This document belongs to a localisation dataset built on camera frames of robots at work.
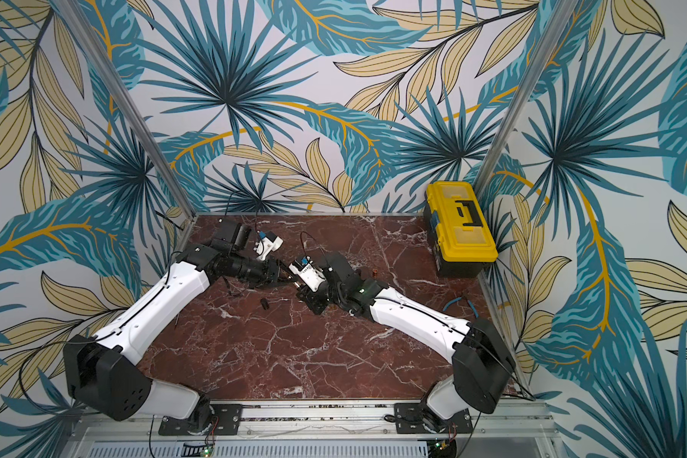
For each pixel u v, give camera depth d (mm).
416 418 745
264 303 922
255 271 663
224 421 733
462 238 906
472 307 947
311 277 687
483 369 419
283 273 721
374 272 1003
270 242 722
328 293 652
